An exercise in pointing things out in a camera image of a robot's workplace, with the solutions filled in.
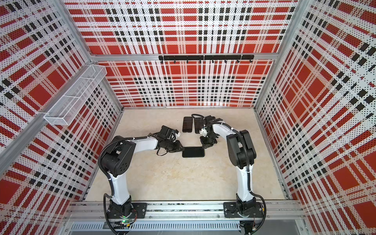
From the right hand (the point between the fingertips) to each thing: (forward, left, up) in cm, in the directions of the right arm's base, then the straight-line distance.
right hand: (205, 147), depth 95 cm
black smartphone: (+23, +13, -3) cm, 26 cm away
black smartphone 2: (-3, +8, -1) cm, 8 cm away
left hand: (-2, +14, -1) cm, 15 cm away
